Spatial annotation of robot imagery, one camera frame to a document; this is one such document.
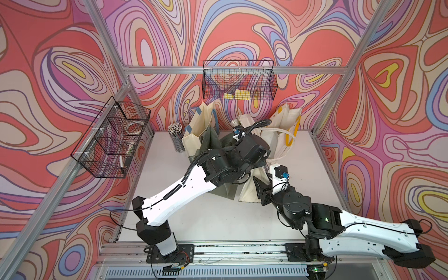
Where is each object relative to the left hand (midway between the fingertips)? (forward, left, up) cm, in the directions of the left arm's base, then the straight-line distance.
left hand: (264, 154), depth 61 cm
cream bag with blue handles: (+48, +26, -22) cm, 58 cm away
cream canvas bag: (-8, +5, -14) cm, 17 cm away
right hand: (-6, +2, -8) cm, 10 cm away
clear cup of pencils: (+31, +41, -19) cm, 55 cm away
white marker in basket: (+3, +58, -11) cm, 59 cm away
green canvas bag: (+23, +22, -17) cm, 36 cm away
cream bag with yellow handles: (+25, -14, -14) cm, 32 cm away
